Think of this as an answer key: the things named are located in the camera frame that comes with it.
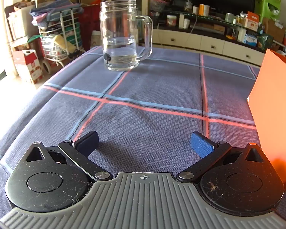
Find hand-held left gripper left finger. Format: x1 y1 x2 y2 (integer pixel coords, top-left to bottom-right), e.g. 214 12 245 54
25 131 113 182

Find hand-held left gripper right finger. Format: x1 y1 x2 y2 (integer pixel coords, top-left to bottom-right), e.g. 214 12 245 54
176 131 270 183

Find orange cardboard box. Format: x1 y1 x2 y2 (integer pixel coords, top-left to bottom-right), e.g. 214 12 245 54
247 49 286 191

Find plaid blue tablecloth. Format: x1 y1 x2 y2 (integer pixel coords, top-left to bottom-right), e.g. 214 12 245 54
0 45 286 222

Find red and white carton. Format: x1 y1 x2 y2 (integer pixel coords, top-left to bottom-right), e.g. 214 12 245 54
12 50 44 84

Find white television stand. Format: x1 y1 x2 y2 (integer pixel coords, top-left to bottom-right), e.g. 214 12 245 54
155 10 267 66

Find blue tissue box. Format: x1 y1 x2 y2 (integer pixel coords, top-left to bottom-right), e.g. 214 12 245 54
244 34 257 46

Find green foil bag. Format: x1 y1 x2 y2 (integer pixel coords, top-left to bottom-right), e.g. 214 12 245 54
257 33 274 51

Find red fabric bag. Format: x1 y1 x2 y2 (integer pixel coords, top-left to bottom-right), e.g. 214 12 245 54
82 3 103 50

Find orange and white packet box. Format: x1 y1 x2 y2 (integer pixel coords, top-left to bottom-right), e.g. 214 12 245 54
243 11 260 31

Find orange canister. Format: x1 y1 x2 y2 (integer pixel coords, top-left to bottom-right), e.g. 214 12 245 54
199 4 210 16

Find open brown cardboard box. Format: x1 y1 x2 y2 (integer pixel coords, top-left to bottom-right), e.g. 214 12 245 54
262 17 286 44

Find pink plastic basket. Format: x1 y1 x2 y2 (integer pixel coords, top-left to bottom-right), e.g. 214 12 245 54
150 0 168 12

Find green stacked storage bins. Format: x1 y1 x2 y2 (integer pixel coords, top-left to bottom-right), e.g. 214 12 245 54
255 0 283 21

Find glass handled mug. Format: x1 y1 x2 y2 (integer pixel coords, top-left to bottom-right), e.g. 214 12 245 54
99 0 153 71

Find wire shopping trolley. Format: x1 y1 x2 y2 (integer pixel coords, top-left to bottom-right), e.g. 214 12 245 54
30 0 86 73

